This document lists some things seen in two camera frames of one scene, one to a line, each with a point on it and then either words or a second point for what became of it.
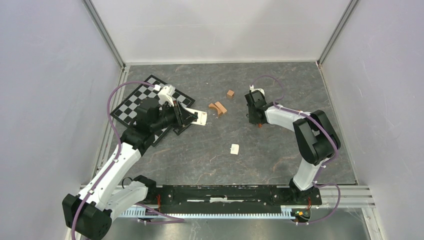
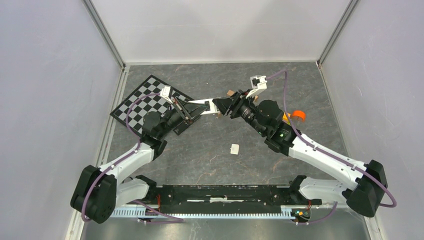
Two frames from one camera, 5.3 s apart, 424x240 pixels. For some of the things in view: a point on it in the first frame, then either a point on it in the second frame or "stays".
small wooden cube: x=230 y=94 stays
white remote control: x=201 y=119 -> x=208 y=103
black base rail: x=231 y=199 stays
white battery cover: x=234 y=149 stays
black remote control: x=178 y=130 stays
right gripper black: x=252 y=120 -> x=240 y=98
